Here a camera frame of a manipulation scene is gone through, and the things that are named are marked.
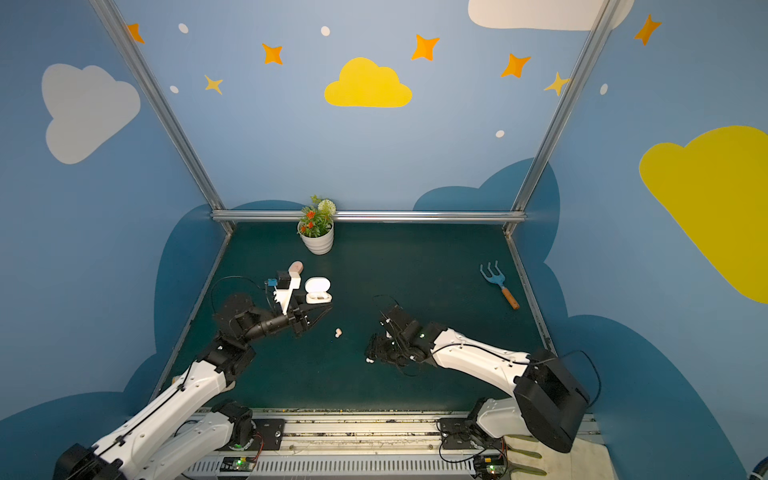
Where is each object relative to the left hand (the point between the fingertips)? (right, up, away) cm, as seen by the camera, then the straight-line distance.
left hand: (330, 303), depth 69 cm
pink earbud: (-2, -13, +23) cm, 26 cm away
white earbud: (+8, -20, +17) cm, 27 cm away
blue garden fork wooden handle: (+55, +3, +38) cm, 66 cm away
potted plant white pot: (-11, +22, +31) cm, 39 cm away
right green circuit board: (+39, -40, +2) cm, 56 cm away
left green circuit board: (-23, -39, +1) cm, 45 cm away
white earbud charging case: (-3, +3, 0) cm, 4 cm away
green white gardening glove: (+48, -38, +2) cm, 61 cm away
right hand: (+10, -15, +11) cm, 21 cm away
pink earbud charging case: (-20, +6, +36) cm, 42 cm away
